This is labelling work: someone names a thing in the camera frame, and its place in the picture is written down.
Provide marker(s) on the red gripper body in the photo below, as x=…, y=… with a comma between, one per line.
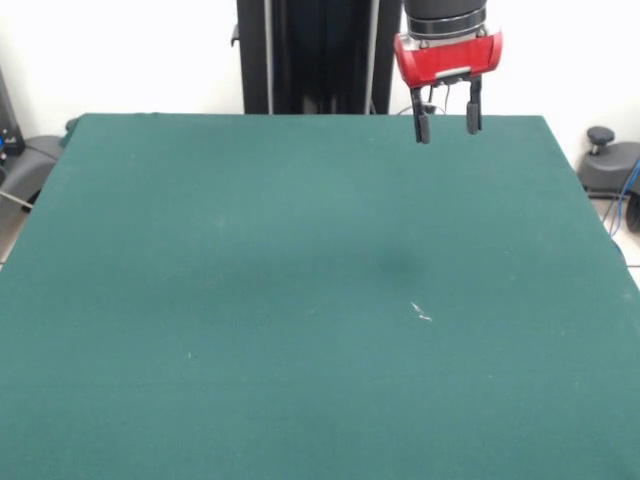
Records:
x=450, y=60

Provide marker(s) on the silver metal rod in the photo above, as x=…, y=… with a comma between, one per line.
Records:
x=15, y=198

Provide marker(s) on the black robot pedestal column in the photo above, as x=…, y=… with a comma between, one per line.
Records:
x=325, y=55

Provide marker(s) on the black electronic device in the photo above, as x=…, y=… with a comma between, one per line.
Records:
x=10, y=135

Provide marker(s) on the dark green tablecloth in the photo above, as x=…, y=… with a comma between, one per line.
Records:
x=300, y=300

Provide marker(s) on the grey robot base foot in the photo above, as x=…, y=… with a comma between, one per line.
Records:
x=30, y=165
x=612, y=170

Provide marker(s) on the black levelling knob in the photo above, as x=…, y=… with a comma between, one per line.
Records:
x=600, y=134

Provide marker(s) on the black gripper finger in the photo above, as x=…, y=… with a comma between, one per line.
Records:
x=423, y=130
x=474, y=120

